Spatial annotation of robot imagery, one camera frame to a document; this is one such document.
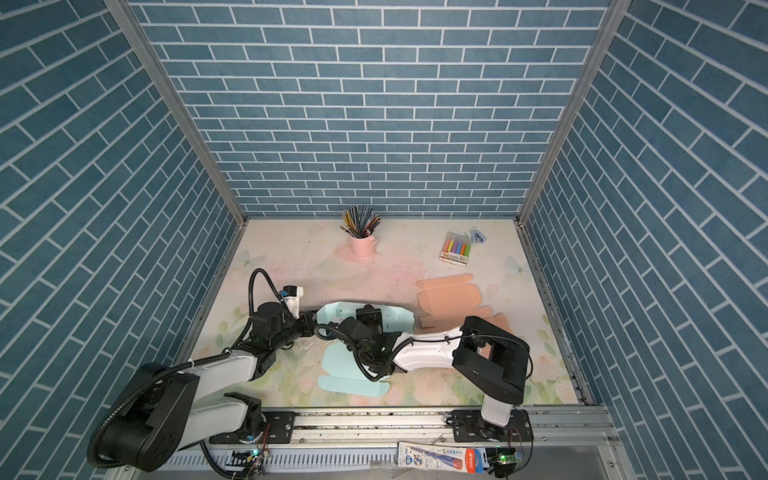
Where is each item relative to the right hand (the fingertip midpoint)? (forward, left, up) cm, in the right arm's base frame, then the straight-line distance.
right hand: (368, 301), depth 85 cm
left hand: (-3, +13, -4) cm, 14 cm away
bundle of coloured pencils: (+31, +7, +1) cm, 31 cm away
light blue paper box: (-17, +6, -11) cm, 21 cm away
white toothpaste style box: (-34, -25, -10) cm, 43 cm away
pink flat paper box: (+10, -24, -14) cm, 30 cm away
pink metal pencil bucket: (+24, +6, -4) cm, 25 cm away
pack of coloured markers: (+31, -28, -10) cm, 43 cm away
